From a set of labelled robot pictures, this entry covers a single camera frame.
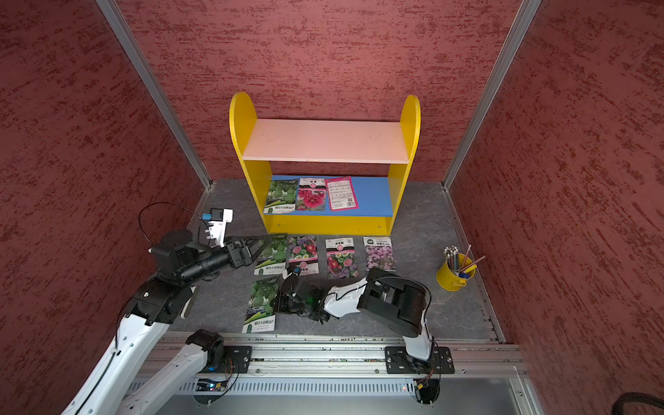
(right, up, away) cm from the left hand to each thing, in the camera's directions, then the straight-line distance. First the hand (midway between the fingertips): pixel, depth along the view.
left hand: (263, 245), depth 65 cm
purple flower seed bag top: (+35, -8, +32) cm, 49 cm away
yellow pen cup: (+58, -12, +18) cm, 62 cm away
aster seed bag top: (+6, -8, +32) cm, 34 cm away
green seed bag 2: (-6, -25, +16) cm, 30 cm away
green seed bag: (-2, +14, +32) cm, 35 cm away
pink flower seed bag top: (+20, -10, +31) cm, 39 cm away
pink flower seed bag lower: (+9, +15, +32) cm, 37 cm away
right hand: (-3, -24, +17) cm, 29 cm away
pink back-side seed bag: (+20, +15, +32) cm, 41 cm away
